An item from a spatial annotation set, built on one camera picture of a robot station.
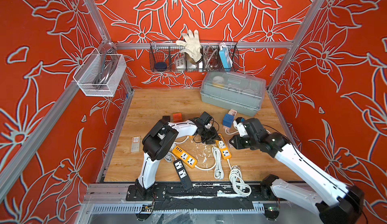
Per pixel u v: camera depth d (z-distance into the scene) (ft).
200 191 2.44
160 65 3.27
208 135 2.67
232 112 3.26
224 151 2.74
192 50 2.95
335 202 1.27
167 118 3.30
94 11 2.54
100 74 2.49
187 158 2.68
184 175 2.49
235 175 2.49
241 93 3.08
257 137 1.84
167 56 3.32
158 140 1.84
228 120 3.00
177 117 3.18
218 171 2.53
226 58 2.87
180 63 3.09
